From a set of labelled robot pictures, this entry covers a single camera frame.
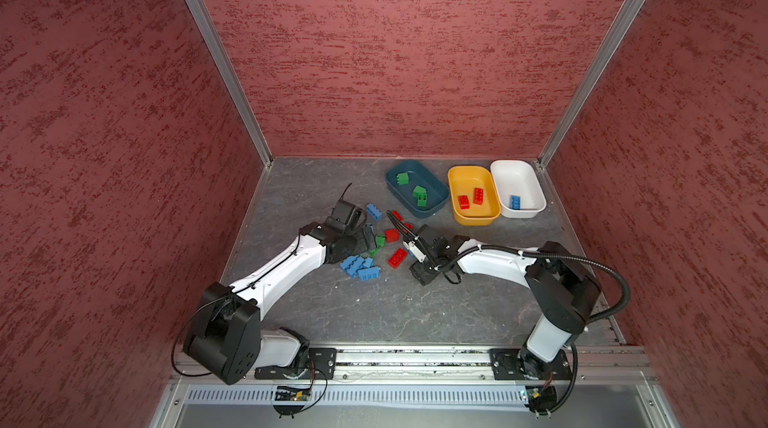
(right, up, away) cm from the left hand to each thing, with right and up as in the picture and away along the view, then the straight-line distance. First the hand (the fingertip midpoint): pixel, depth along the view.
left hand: (361, 251), depth 85 cm
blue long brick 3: (-3, -6, +2) cm, 7 cm away
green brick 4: (+3, -2, +8) cm, 9 cm away
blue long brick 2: (-4, -4, +4) cm, 7 cm away
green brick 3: (+5, +2, +9) cm, 11 cm away
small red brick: (+15, +6, +14) cm, 21 cm away
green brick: (+19, +17, +21) cm, 34 cm away
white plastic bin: (+59, +22, +30) cm, 70 cm away
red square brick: (+9, +3, +10) cm, 14 cm away
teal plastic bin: (+20, +24, +29) cm, 43 cm away
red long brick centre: (+11, -4, +7) cm, 13 cm away
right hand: (+19, -8, +4) cm, 21 cm away
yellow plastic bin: (+41, +9, +14) cm, 44 cm away
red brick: (+11, +9, +18) cm, 23 cm away
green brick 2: (+13, +22, +25) cm, 36 cm away
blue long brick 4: (+2, -7, +2) cm, 8 cm away
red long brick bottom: (+41, +16, +21) cm, 49 cm away
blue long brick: (+55, +13, +21) cm, 60 cm away
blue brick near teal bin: (+3, +10, +16) cm, 19 cm away
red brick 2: (+36, +13, +21) cm, 44 cm away
